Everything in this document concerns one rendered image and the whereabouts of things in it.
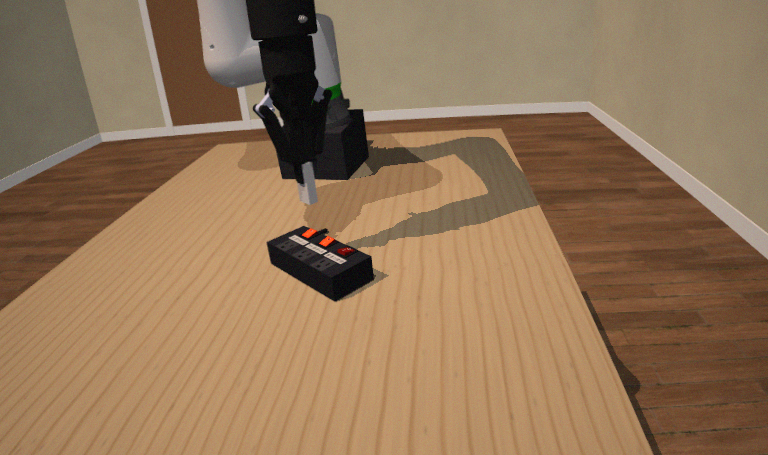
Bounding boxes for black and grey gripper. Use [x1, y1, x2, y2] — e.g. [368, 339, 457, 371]
[253, 35, 332, 205]

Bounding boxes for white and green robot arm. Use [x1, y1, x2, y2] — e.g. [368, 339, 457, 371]
[197, 0, 350, 129]

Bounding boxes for black power strip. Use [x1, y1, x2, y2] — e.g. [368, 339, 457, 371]
[267, 226, 374, 302]

